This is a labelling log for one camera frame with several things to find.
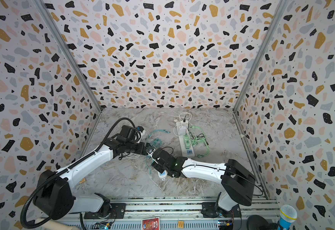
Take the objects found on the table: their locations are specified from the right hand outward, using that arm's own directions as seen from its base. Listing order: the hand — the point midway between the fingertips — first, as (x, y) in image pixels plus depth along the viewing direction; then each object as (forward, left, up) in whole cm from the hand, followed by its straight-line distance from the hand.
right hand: (158, 158), depth 82 cm
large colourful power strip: (+8, -16, -9) cm, 20 cm away
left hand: (+6, +6, +3) cm, 9 cm away
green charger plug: (+14, -17, -3) cm, 22 cm away
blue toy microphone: (-28, -52, +15) cm, 61 cm away
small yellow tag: (-30, -13, -9) cm, 34 cm away
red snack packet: (-30, 0, -8) cm, 31 cm away
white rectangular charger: (+24, -14, -5) cm, 28 cm away
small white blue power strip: (-7, -3, -8) cm, 11 cm away
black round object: (-28, -51, -10) cm, 59 cm away
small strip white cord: (-4, +14, +10) cm, 17 cm away
